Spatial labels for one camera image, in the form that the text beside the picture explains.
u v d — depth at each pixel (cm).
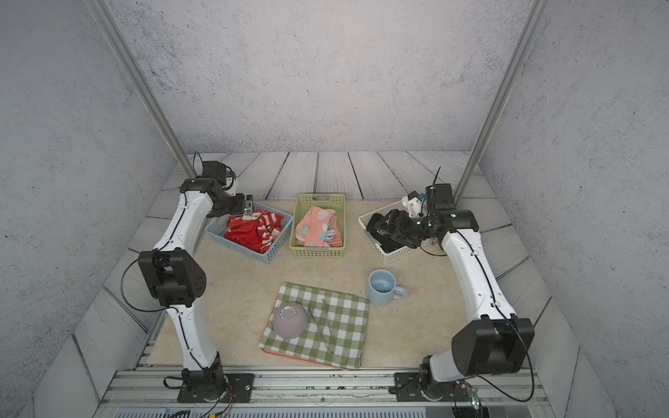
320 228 103
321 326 85
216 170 74
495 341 40
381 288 85
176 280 54
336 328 84
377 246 96
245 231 100
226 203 80
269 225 104
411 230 66
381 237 99
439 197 59
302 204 115
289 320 79
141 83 83
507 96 86
